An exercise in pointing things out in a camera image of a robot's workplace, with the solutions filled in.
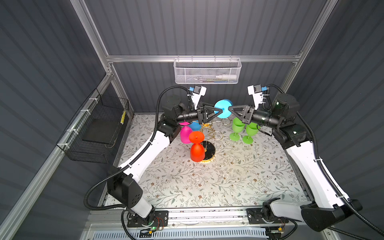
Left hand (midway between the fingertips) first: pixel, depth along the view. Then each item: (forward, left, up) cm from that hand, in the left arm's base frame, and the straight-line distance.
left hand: (224, 113), depth 57 cm
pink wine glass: (+10, +17, -23) cm, 30 cm away
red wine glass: (-3, +10, -24) cm, 27 cm away
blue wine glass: (+17, +11, -27) cm, 33 cm away
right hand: (+2, -3, 0) cm, 4 cm away
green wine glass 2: (+16, -23, -30) cm, 41 cm away
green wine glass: (+18, -16, -30) cm, 38 cm away
